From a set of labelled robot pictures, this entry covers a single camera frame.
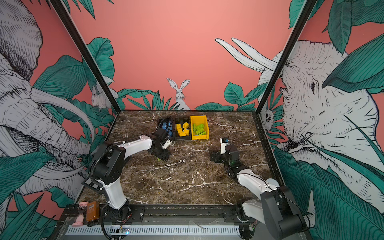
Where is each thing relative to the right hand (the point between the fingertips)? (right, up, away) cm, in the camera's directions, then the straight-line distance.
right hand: (214, 148), depth 88 cm
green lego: (-7, +9, +17) cm, 20 cm away
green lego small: (-34, -7, +3) cm, 35 cm away
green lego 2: (-6, +8, +16) cm, 19 cm away
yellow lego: (-18, +13, +20) cm, 30 cm away
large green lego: (-8, +13, +20) cm, 25 cm away
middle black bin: (-21, +11, +20) cm, 31 cm away
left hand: (-31, -4, +7) cm, 32 cm away
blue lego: (-30, +16, +18) cm, 39 cm away
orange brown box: (-61, -28, -16) cm, 69 cm away
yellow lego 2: (-24, +13, +21) cm, 34 cm away
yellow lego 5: (-20, +7, +16) cm, 27 cm away
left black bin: (-36, +16, +22) cm, 45 cm away
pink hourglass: (-68, -32, -16) cm, 77 cm away
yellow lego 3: (-22, +10, +17) cm, 30 cm away
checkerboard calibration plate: (-70, -18, -7) cm, 72 cm away
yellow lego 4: (-18, +9, +17) cm, 27 cm away
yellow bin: (-10, +18, +23) cm, 31 cm away
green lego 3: (-12, +12, +18) cm, 25 cm away
